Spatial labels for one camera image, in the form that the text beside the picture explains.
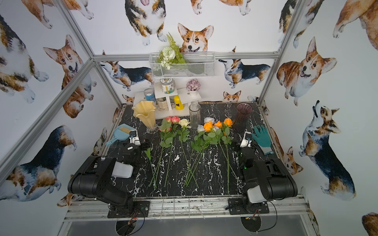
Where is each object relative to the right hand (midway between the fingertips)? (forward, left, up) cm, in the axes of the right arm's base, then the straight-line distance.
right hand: (248, 134), depth 87 cm
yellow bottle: (+31, +45, -6) cm, 55 cm away
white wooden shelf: (+30, +53, -6) cm, 61 cm away
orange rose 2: (+14, +16, -9) cm, 23 cm away
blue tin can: (+24, +61, +12) cm, 66 cm away
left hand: (+2, +67, 0) cm, 68 cm away
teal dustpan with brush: (+10, +84, -10) cm, 85 cm away
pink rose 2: (+7, +49, -10) cm, 50 cm away
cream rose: (+9, +40, -11) cm, 43 cm away
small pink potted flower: (+30, +33, +13) cm, 46 cm away
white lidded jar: (+26, +48, +17) cm, 58 cm away
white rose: (+17, +23, -7) cm, 30 cm away
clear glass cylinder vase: (+13, +32, +2) cm, 35 cm away
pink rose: (+11, +54, -8) cm, 55 cm away
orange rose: (+2, +11, -8) cm, 14 cm away
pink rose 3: (+3, +50, -10) cm, 51 cm away
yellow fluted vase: (+17, +64, +4) cm, 67 cm away
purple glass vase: (+16, +1, +4) cm, 17 cm away
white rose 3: (+1, +31, -11) cm, 33 cm away
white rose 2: (-17, +36, -12) cm, 41 cm away
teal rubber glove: (+6, -14, -13) cm, 20 cm away
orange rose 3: (+10, +24, -6) cm, 26 cm away
